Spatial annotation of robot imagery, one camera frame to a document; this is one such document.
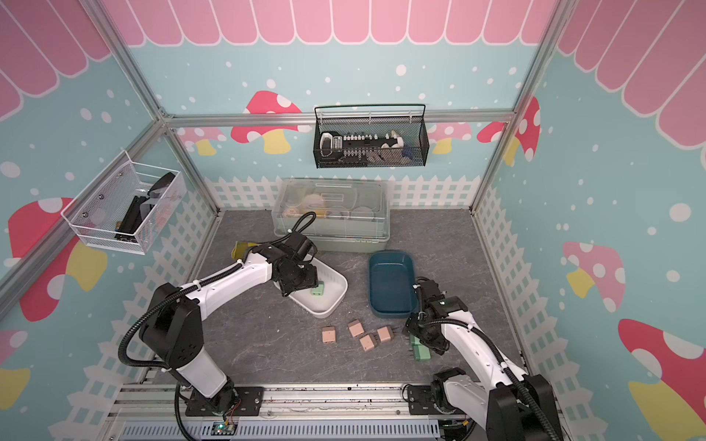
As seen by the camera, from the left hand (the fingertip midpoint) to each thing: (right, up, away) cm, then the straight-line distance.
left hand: (309, 288), depth 87 cm
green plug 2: (+33, -15, -4) cm, 37 cm away
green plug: (+2, -2, +6) cm, 7 cm away
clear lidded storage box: (+9, +24, +9) cm, 28 cm away
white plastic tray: (+5, -6, +4) cm, 9 cm away
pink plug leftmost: (+7, -14, -4) cm, 16 cm away
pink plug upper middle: (+15, -12, -2) cm, 20 cm away
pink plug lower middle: (+19, -16, -5) cm, 25 cm away
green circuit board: (-20, -33, -16) cm, 42 cm away
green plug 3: (+35, -18, -7) cm, 39 cm away
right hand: (+33, -14, -5) cm, 36 cm away
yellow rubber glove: (-28, +12, +15) cm, 34 cm away
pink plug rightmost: (+24, -14, -3) cm, 28 cm away
